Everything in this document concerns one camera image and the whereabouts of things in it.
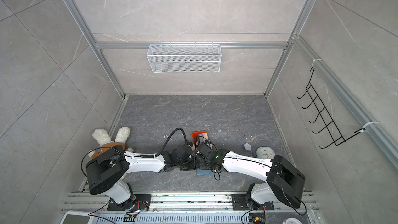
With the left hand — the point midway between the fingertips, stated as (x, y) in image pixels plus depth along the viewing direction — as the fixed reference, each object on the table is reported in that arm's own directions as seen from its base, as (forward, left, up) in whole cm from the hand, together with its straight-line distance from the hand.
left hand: (201, 163), depth 84 cm
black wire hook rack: (+3, -54, +31) cm, 63 cm away
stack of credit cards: (+13, -1, +2) cm, 14 cm away
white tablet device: (-22, +58, +2) cm, 62 cm away
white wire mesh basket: (+60, +9, +28) cm, 67 cm away
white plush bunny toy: (+14, +56, +7) cm, 58 cm away
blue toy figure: (+9, -28, -1) cm, 30 cm away
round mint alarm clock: (+5, -37, 0) cm, 37 cm away
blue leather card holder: (-5, -1, -1) cm, 5 cm away
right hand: (0, 0, 0) cm, 1 cm away
